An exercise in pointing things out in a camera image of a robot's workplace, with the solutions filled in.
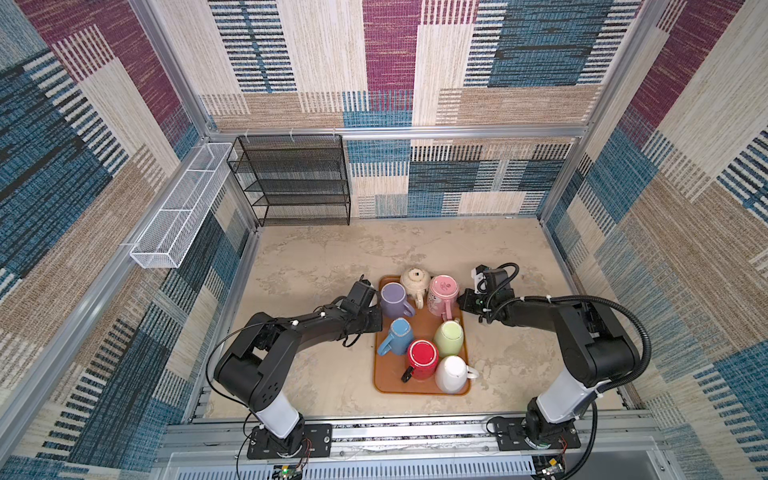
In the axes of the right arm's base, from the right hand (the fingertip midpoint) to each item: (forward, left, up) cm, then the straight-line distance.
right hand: (457, 304), depth 97 cm
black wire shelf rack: (+42, +55, +19) cm, 72 cm away
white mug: (-24, +7, +10) cm, 27 cm away
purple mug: (-3, +21, +8) cm, 22 cm away
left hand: (-5, +25, +2) cm, 25 cm away
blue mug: (-15, +19, +9) cm, 26 cm away
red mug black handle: (-20, +14, +8) cm, 26 cm away
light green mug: (-15, +6, +10) cm, 20 cm away
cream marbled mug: (+3, +14, +9) cm, 17 cm away
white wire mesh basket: (+4, +74, +34) cm, 82 cm away
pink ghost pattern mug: (-3, +7, +11) cm, 13 cm away
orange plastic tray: (-20, +22, 0) cm, 30 cm away
